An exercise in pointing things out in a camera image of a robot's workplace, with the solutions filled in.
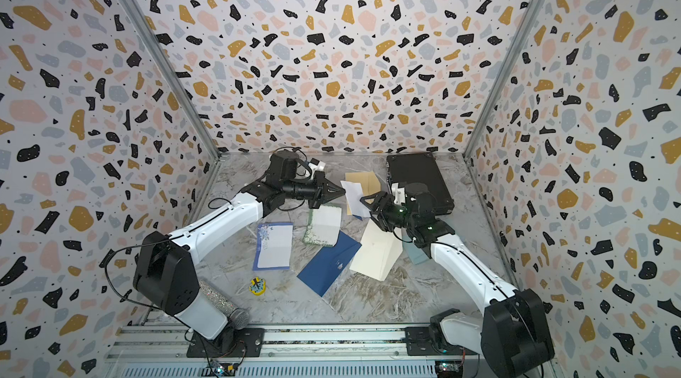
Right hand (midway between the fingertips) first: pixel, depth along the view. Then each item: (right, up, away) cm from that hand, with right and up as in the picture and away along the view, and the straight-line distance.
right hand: (363, 206), depth 78 cm
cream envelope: (+6, -18, +14) cm, 24 cm away
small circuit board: (-38, -43, -7) cm, 57 cm away
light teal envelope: (+18, -18, +13) cm, 29 cm away
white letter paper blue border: (-31, -16, +15) cm, 38 cm away
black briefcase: (+26, +13, +36) cm, 46 cm away
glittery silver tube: (-35, -31, -4) cm, 47 cm away
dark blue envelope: (-11, -21, +12) cm, 27 cm away
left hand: (-5, +5, -3) cm, 7 cm away
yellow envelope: (+3, +6, +33) cm, 34 cm away
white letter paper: (-3, +3, +4) cm, 6 cm away
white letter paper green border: (-14, -9, +19) cm, 25 cm away
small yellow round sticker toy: (-33, -26, +5) cm, 42 cm away
